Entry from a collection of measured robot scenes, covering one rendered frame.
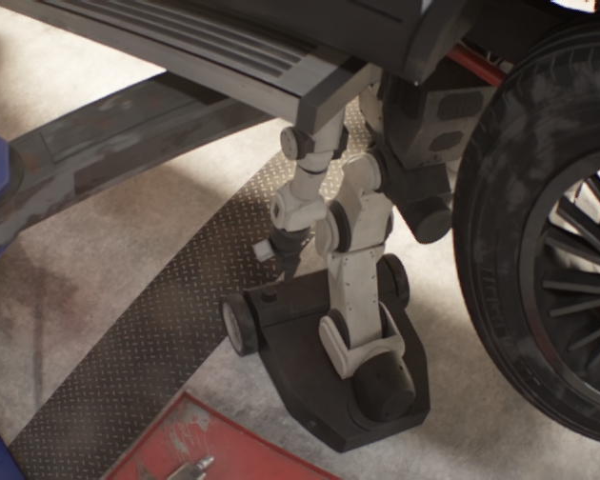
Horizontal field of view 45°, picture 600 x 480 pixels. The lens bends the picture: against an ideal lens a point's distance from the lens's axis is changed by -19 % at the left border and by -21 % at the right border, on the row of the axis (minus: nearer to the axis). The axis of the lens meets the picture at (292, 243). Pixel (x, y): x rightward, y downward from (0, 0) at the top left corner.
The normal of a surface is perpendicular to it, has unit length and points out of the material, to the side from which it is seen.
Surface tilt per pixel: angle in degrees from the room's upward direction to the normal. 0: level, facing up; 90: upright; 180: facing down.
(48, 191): 90
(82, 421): 0
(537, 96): 74
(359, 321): 46
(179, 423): 0
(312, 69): 0
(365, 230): 86
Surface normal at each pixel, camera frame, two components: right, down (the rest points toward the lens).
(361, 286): 0.37, 0.30
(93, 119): 0.10, -0.65
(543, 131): -0.58, 0.55
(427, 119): 0.38, 0.73
